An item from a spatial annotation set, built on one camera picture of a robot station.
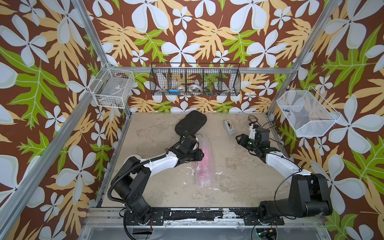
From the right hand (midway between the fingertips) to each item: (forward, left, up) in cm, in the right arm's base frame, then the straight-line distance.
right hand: (237, 137), depth 90 cm
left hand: (-9, +21, -4) cm, 23 cm away
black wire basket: (+35, +25, +18) cm, 47 cm away
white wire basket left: (+21, +75, +22) cm, 81 cm away
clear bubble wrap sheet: (-25, +23, -9) cm, 35 cm away
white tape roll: (-7, +63, -12) cm, 65 cm away
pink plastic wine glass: (-17, +20, -6) cm, 27 cm away
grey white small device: (+16, 0, -9) cm, 18 cm away
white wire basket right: (+5, -38, +15) cm, 41 cm away
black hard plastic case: (+18, +28, -8) cm, 35 cm away
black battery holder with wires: (-12, -5, +18) cm, 22 cm away
